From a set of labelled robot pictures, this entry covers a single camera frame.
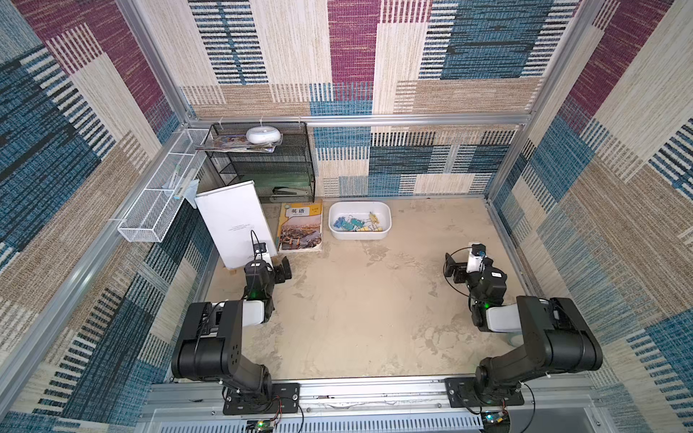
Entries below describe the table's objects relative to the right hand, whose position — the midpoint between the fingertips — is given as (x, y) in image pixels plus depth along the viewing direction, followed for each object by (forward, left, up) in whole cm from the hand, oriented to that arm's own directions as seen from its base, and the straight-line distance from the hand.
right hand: (464, 250), depth 91 cm
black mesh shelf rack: (+35, +64, +4) cm, 73 cm away
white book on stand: (+7, +75, +9) cm, 76 cm away
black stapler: (+30, +64, 0) cm, 71 cm away
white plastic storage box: (+25, +34, -7) cm, 43 cm away
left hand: (0, +65, -3) cm, 65 cm away
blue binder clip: (+21, +43, -9) cm, 48 cm away
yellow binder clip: (+21, +28, -9) cm, 36 cm away
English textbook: (+18, +58, -9) cm, 61 cm away
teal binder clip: (+20, +37, -9) cm, 43 cm away
